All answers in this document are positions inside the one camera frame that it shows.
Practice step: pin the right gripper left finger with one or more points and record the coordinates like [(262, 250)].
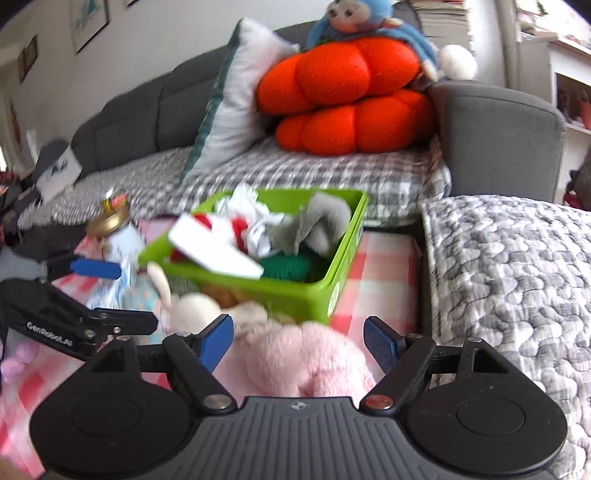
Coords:
[(192, 359)]

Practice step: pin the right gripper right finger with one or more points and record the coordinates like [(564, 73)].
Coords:
[(404, 362)]

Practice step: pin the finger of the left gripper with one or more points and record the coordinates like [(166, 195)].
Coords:
[(125, 322), (66, 265)]

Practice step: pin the pink plush bunny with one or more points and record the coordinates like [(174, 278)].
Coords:
[(297, 361)]

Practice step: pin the green felt plush ball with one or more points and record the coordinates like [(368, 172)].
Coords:
[(305, 267)]

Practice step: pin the red white santa plush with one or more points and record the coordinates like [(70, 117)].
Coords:
[(219, 224)]

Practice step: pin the left hand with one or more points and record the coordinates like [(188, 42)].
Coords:
[(17, 355)]

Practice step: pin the cream plush bunny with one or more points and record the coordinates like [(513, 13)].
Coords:
[(193, 312)]

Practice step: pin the glass jar gold lid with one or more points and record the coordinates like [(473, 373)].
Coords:
[(117, 237)]

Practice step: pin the red white checked tablecloth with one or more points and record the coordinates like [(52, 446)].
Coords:
[(382, 282)]

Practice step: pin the small tin can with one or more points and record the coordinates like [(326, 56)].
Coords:
[(112, 200)]

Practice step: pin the deer print cushion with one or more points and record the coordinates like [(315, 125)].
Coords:
[(62, 174)]

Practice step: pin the lime green plastic bin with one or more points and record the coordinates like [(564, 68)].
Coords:
[(303, 287)]

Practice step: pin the grey quilted blanket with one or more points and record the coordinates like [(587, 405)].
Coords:
[(516, 272)]

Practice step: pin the grey cloth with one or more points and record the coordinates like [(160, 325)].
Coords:
[(319, 226)]

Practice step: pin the crumpled white tissue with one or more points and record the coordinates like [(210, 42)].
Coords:
[(252, 220)]

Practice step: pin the grey checked sofa cover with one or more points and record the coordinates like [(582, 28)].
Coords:
[(396, 183)]

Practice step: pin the teal white throw pillow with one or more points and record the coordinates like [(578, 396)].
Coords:
[(232, 121)]

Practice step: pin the orange pumpkin cushion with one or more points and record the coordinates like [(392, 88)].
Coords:
[(348, 97)]

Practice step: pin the white pompom plush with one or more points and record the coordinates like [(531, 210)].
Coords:
[(457, 63)]

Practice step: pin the white bookshelf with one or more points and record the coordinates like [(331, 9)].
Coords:
[(554, 64)]

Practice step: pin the blue monkey plush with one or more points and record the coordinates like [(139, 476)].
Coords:
[(348, 20)]

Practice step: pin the small dark wall sign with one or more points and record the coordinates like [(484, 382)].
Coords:
[(27, 58)]

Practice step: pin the blue bird picture frame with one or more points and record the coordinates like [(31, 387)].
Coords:
[(87, 19)]

